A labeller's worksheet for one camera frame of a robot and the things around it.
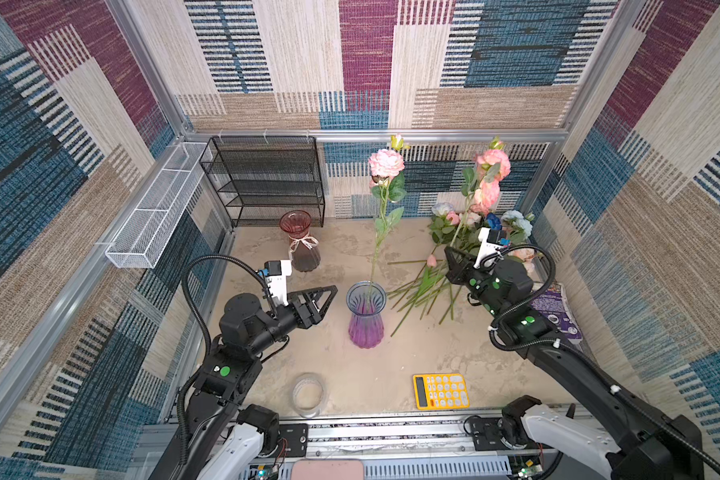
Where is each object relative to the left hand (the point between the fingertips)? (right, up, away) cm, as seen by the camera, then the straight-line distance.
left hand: (330, 288), depth 64 cm
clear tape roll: (-8, -31, +17) cm, 36 cm away
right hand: (+27, +7, +10) cm, 29 cm away
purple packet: (+66, -10, +30) cm, 73 cm away
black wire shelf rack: (-29, +34, +45) cm, 63 cm away
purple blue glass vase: (+8, -6, +16) cm, 19 cm away
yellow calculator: (+27, -29, +16) cm, 43 cm away
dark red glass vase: (-12, +8, +31) cm, 34 cm away
